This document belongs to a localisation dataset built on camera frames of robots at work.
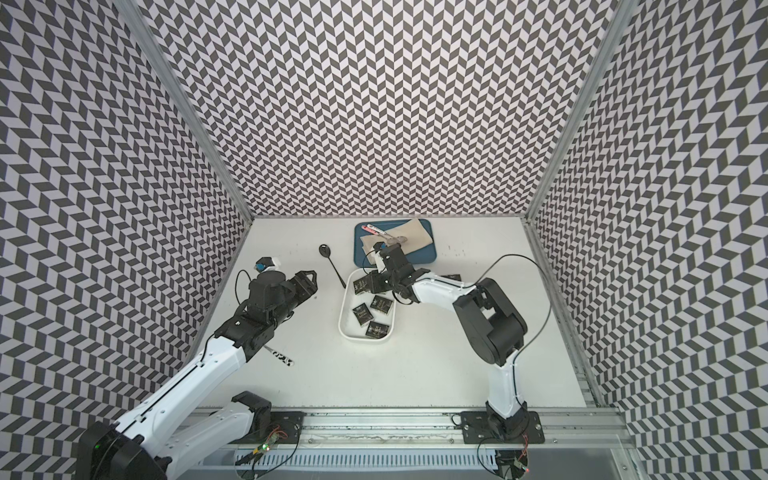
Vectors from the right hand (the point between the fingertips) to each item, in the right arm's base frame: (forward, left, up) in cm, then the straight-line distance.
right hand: (369, 283), depth 93 cm
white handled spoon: (+21, -10, -3) cm, 24 cm away
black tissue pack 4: (0, +2, 0) cm, 2 cm away
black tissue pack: (-6, -4, -3) cm, 8 cm away
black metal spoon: (+17, +18, -5) cm, 25 cm away
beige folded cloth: (+24, -14, -5) cm, 28 cm away
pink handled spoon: (+23, -5, -5) cm, 24 cm away
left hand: (-6, +15, +11) cm, 19 cm away
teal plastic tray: (+14, -17, -3) cm, 22 cm away
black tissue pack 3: (-9, +2, -3) cm, 10 cm away
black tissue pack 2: (-14, -3, -3) cm, 15 cm away
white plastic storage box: (-11, +6, -5) cm, 13 cm away
